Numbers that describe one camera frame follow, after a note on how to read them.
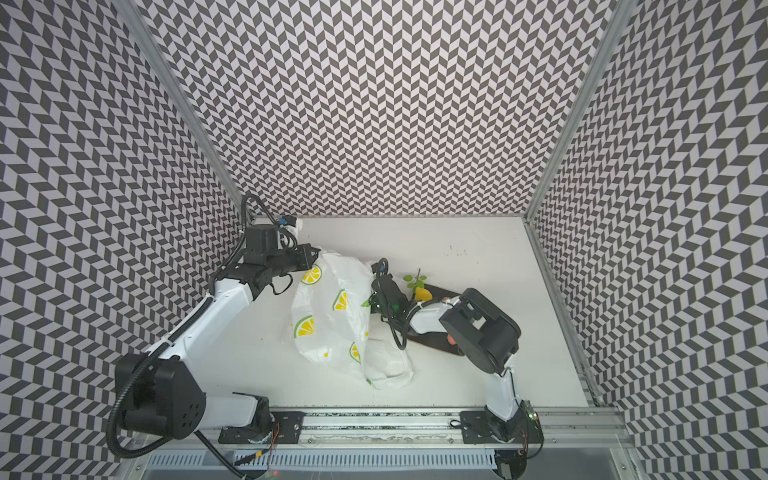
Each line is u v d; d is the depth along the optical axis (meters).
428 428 0.75
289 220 0.73
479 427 0.73
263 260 0.63
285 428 0.73
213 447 0.67
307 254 0.72
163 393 0.40
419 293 0.93
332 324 0.78
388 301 0.73
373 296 0.77
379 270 0.84
